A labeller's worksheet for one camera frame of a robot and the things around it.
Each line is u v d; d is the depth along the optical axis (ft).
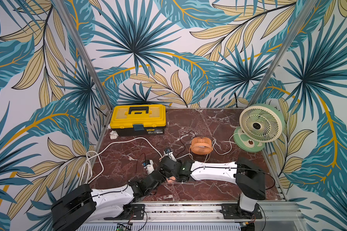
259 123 2.66
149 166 2.52
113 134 3.29
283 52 2.77
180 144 3.30
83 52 2.75
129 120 3.00
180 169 1.97
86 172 2.74
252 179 1.47
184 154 2.62
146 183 2.09
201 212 2.45
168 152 2.39
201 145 2.76
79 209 1.37
